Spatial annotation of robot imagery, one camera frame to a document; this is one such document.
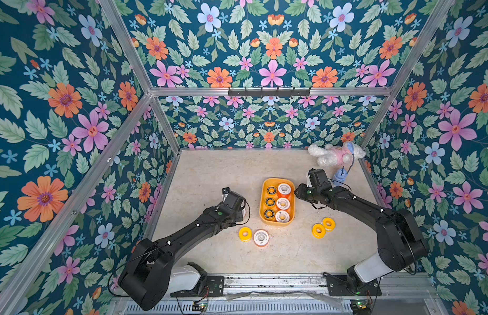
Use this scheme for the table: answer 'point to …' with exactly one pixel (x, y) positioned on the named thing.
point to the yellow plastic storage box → (276, 182)
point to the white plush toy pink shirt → (329, 155)
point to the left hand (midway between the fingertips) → (239, 212)
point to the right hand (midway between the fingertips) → (297, 191)
